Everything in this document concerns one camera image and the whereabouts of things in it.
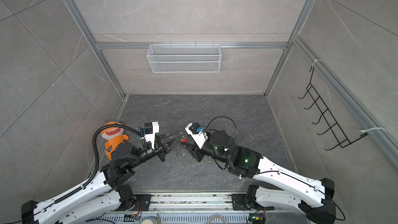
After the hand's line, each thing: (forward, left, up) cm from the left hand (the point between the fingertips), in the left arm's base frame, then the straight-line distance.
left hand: (179, 134), depth 57 cm
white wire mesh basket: (+60, +1, -6) cm, 61 cm away
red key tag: (-1, -2, -4) cm, 4 cm away
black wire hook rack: (-4, -63, -2) cm, 63 cm away
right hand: (+1, -2, -5) cm, 5 cm away
